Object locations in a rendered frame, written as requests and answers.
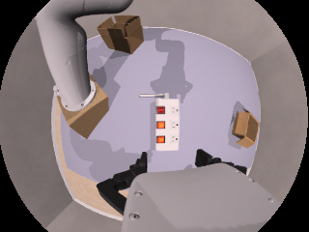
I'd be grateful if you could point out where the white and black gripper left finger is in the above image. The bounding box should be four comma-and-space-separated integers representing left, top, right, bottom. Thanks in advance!
97, 152, 148, 216

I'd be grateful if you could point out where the grey power strip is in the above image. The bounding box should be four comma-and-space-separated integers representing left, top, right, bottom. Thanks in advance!
140, 93, 180, 151

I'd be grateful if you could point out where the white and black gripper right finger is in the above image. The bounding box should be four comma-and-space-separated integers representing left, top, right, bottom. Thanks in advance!
195, 149, 247, 175

